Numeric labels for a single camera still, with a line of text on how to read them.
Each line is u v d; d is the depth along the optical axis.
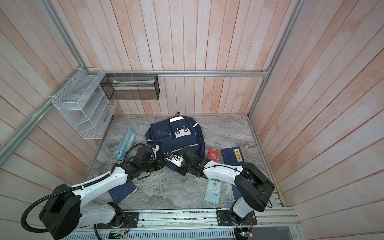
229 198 0.80
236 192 0.81
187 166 0.67
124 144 0.95
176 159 0.73
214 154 0.98
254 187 0.44
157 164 0.74
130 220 0.75
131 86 1.02
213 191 0.82
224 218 0.73
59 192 0.43
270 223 0.73
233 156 0.96
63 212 0.40
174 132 1.03
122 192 0.82
